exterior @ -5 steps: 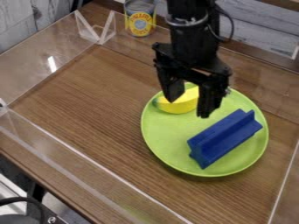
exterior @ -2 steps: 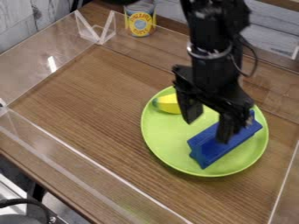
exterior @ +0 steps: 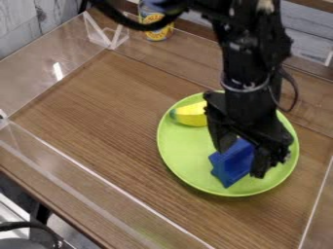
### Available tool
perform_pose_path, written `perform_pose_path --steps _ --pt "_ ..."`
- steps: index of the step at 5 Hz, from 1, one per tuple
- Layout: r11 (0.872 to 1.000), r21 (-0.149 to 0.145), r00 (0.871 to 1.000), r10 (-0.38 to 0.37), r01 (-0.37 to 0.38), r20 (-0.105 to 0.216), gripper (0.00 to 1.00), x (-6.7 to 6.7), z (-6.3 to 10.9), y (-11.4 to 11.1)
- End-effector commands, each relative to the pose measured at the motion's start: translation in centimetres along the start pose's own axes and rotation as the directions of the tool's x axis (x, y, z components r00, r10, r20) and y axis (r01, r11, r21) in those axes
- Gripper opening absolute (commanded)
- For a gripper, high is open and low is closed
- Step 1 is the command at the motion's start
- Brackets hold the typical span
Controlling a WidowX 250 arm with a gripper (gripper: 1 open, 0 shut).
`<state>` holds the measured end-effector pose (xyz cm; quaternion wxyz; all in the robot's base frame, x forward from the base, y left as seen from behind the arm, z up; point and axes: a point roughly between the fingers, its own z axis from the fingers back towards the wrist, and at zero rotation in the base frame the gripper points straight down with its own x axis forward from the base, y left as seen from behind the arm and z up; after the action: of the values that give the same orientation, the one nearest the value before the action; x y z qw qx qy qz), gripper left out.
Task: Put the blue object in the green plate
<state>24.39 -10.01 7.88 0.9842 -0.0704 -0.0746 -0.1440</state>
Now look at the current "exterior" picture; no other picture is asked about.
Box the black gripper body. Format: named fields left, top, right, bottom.
left=203, top=88, right=294, bottom=156

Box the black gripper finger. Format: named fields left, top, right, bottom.
left=206, top=110, right=237, bottom=153
left=250, top=142, right=287, bottom=179

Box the blue T-shaped block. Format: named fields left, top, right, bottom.
left=209, top=138, right=254, bottom=188

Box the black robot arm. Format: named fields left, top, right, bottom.
left=88, top=0, right=294, bottom=178

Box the green plate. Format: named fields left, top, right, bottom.
left=156, top=92, right=299, bottom=197

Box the yellow toy banana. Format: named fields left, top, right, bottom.
left=168, top=101, right=207, bottom=127

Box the yellow labelled tin can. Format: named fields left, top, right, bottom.
left=138, top=0, right=175, bottom=42

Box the black metal stand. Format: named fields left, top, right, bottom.
left=29, top=202, right=71, bottom=249

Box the clear acrylic tray wall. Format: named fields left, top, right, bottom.
left=0, top=11, right=333, bottom=249

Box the black cable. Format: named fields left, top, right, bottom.
left=0, top=221, right=63, bottom=249

